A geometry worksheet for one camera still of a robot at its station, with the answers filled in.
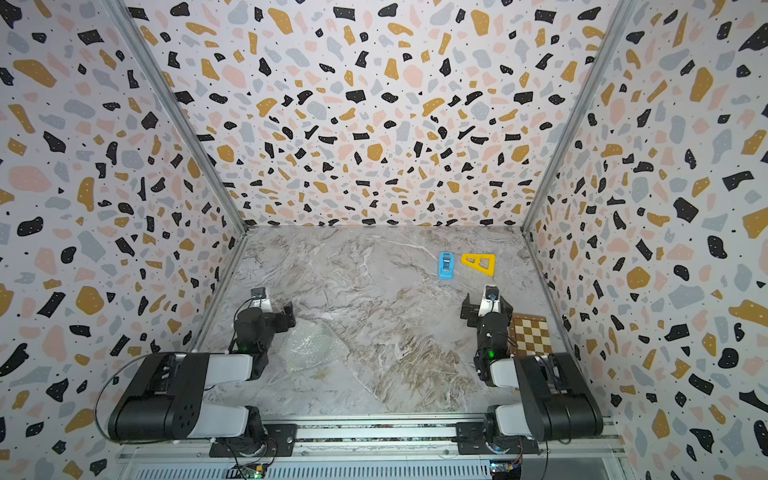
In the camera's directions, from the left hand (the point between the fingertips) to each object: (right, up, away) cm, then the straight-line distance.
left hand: (280, 304), depth 92 cm
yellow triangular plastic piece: (+61, +13, +20) cm, 66 cm away
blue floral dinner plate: (+12, -11, -6) cm, 17 cm away
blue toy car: (+53, +11, +15) cm, 56 cm away
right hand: (+63, +3, -3) cm, 63 cm away
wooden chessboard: (+77, -9, -2) cm, 77 cm away
